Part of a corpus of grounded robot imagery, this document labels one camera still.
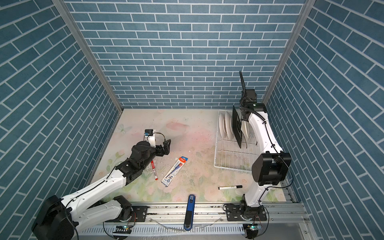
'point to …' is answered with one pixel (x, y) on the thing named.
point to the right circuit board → (252, 227)
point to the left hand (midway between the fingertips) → (164, 140)
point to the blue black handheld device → (190, 212)
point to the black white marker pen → (228, 187)
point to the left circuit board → (123, 229)
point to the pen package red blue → (170, 175)
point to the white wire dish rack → (228, 154)
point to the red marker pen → (153, 167)
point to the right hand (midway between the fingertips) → (256, 111)
